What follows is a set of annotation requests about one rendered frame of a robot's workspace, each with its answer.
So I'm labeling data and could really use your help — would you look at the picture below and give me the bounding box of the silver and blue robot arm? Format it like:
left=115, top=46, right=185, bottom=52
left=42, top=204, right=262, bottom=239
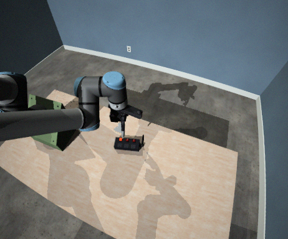
left=0, top=71, right=143, bottom=141

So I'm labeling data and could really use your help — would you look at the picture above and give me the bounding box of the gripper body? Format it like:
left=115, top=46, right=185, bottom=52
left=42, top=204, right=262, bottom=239
left=108, top=105, right=127, bottom=123

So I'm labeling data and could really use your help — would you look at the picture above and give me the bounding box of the black power strip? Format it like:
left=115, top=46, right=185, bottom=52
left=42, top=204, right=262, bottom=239
left=114, top=136, right=143, bottom=151

